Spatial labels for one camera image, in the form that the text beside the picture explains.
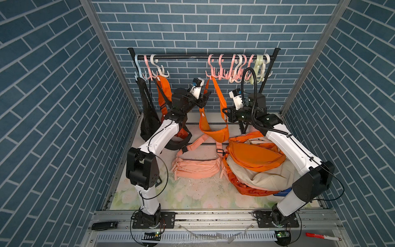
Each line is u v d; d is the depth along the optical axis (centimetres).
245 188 74
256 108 58
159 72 71
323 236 69
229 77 70
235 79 71
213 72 108
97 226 70
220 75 71
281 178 68
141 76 69
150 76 69
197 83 64
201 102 71
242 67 68
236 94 66
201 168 83
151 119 80
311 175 42
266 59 65
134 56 63
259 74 72
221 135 85
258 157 87
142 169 48
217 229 72
